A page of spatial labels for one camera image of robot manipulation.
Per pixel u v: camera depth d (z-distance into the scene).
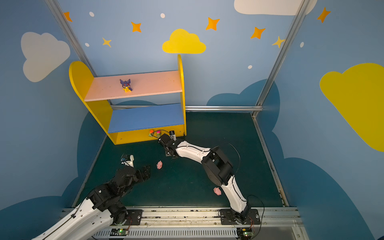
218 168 0.53
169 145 0.73
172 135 0.86
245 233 0.71
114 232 0.72
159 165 0.91
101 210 0.52
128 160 0.69
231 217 0.75
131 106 1.24
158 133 1.04
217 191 0.82
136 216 0.75
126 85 0.72
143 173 0.70
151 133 1.04
